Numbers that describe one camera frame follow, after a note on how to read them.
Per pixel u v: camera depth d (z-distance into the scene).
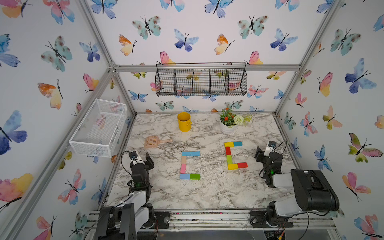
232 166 0.92
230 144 1.02
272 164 0.70
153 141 1.01
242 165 0.93
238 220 0.75
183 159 0.96
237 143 1.02
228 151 0.99
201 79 0.98
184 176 0.88
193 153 0.98
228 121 0.97
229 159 0.95
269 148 0.80
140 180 0.65
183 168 0.91
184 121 1.02
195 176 0.88
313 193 0.45
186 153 0.97
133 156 0.72
